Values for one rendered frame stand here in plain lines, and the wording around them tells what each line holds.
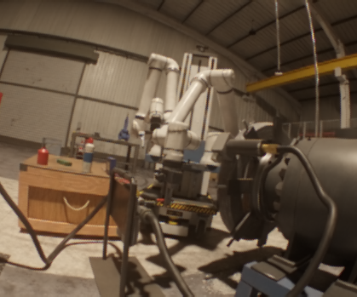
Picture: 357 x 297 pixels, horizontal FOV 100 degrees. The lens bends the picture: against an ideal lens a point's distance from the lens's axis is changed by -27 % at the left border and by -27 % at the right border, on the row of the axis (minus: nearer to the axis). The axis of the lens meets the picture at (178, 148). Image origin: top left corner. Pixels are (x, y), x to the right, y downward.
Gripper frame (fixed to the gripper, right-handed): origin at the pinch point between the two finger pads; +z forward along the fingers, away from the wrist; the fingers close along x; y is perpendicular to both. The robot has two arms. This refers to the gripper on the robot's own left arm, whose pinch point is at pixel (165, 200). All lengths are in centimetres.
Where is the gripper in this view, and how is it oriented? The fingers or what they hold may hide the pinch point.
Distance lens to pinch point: 87.9
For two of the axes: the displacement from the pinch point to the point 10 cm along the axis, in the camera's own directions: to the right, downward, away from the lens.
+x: 5.1, 0.4, -8.6
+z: -1.6, 9.9, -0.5
